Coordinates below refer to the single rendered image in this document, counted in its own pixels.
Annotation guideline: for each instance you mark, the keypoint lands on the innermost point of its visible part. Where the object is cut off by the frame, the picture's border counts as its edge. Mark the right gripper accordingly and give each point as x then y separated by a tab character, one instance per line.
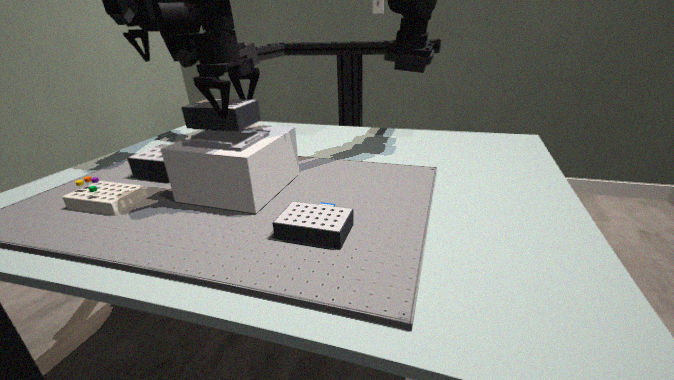
147	26

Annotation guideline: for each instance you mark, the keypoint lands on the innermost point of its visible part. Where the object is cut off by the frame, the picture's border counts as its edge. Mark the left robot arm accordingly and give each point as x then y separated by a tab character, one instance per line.
183	17

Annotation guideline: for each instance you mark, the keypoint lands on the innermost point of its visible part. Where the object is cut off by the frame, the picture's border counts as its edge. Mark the cream tube rack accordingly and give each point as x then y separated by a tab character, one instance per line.
134	194

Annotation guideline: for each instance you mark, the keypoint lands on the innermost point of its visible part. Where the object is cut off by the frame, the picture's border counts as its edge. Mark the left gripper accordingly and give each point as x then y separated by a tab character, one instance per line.
226	52

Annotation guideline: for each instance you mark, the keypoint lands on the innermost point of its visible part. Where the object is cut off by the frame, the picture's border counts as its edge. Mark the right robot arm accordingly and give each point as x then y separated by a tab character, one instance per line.
123	11

